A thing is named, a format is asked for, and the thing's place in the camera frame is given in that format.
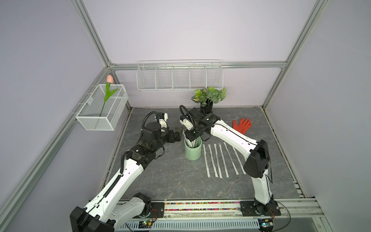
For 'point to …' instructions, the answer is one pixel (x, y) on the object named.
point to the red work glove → (243, 126)
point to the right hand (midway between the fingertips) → (187, 134)
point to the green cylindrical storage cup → (193, 153)
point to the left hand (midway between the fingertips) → (176, 128)
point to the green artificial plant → (205, 95)
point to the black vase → (208, 107)
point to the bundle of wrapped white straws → (193, 143)
